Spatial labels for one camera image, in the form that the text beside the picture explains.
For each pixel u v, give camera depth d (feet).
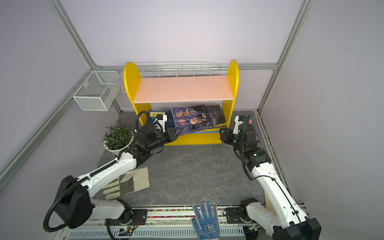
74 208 1.33
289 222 1.25
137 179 2.79
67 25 2.43
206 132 2.94
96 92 3.09
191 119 2.63
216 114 3.00
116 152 2.76
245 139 1.75
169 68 3.07
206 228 2.32
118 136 2.75
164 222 2.41
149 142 2.00
